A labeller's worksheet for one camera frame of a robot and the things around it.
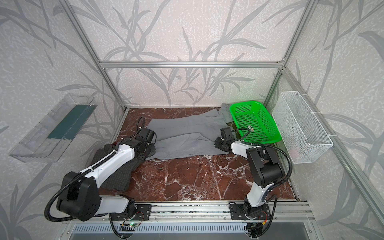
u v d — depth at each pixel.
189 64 0.96
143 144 0.63
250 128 1.08
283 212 0.75
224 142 0.75
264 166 0.48
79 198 0.41
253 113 1.16
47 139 0.64
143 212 0.73
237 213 0.73
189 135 0.98
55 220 0.41
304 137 0.61
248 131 0.79
